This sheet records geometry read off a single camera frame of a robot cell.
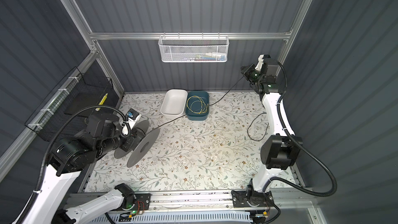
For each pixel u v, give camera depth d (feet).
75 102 2.50
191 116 3.47
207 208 2.39
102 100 2.62
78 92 2.60
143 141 1.89
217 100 3.80
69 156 1.17
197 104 3.67
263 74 2.00
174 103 3.58
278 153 1.53
